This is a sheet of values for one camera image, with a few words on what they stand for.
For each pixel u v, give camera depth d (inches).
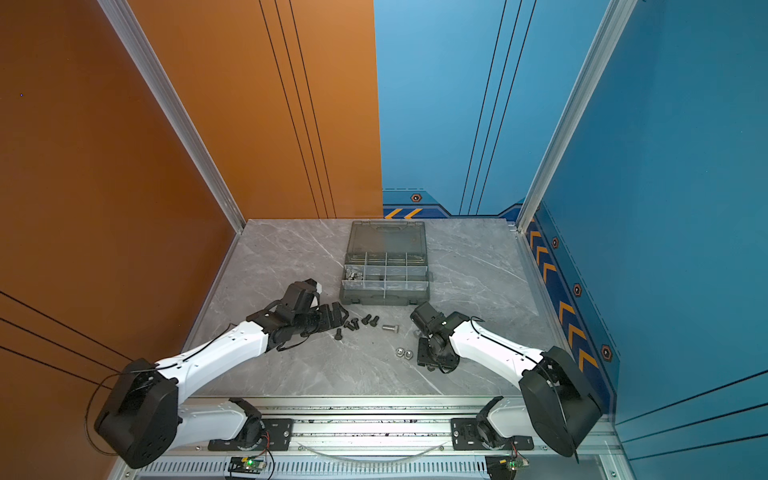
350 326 36.0
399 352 34.1
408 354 33.7
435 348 27.4
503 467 27.8
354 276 40.2
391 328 35.8
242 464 28.0
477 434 25.2
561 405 15.7
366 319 36.8
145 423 16.2
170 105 33.4
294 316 25.8
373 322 36.2
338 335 35.5
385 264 40.3
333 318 30.2
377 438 29.7
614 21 27.9
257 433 27.2
